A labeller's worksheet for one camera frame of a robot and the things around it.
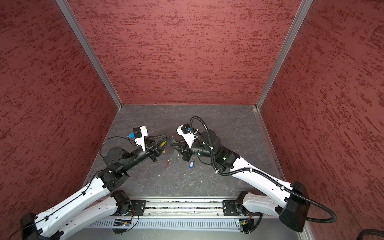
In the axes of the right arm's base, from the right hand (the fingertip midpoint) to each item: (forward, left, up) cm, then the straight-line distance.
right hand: (171, 148), depth 64 cm
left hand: (+1, +1, +4) cm, 5 cm away
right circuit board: (-27, -36, -32) cm, 55 cm away
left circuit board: (-24, +28, -31) cm, 49 cm away
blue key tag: (+5, -8, -29) cm, 30 cm away
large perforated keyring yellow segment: (0, +3, +3) cm, 5 cm away
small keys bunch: (-2, -2, -6) cm, 6 cm away
